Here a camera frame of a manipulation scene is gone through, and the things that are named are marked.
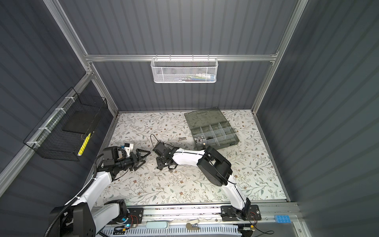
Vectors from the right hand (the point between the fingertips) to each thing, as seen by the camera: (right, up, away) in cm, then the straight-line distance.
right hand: (162, 164), depth 92 cm
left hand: (-6, +6, -9) cm, 13 cm away
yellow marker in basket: (-32, +17, -22) cm, 42 cm away
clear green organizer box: (+33, +23, +13) cm, 42 cm away
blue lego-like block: (+63, -21, -21) cm, 70 cm away
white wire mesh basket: (+13, +71, +32) cm, 79 cm away
